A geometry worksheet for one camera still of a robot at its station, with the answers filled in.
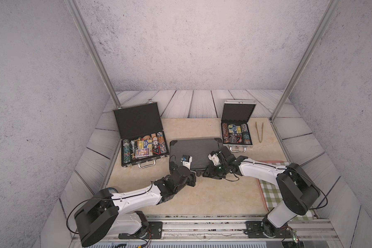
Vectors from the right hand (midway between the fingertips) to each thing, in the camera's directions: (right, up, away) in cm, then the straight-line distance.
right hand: (206, 175), depth 86 cm
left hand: (-4, +2, -4) cm, 7 cm away
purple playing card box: (-39, +11, +12) cm, 42 cm away
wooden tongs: (+39, +22, +25) cm, 51 cm away
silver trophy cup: (-46, +14, +16) cm, 51 cm away
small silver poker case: (+23, +23, +25) cm, 41 cm away
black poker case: (-41, +19, +20) cm, 49 cm away
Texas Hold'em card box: (-38, +16, +16) cm, 44 cm away
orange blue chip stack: (-27, +16, +16) cm, 35 cm away
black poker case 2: (-4, +13, +8) cm, 16 cm away
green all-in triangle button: (-30, +12, +15) cm, 36 cm away
